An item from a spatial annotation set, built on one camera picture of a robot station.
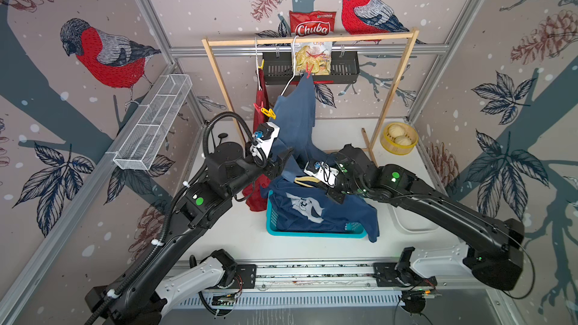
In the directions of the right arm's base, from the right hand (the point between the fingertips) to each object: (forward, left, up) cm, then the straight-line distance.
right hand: (317, 180), depth 69 cm
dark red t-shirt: (+6, +23, -20) cm, 31 cm away
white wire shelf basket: (+11, +58, +7) cm, 59 cm away
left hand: (+3, +9, +16) cm, 19 cm away
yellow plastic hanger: (0, +4, 0) cm, 4 cm away
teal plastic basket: (-7, -14, -24) cm, 29 cm away
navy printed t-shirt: (0, +6, -21) cm, 22 cm away
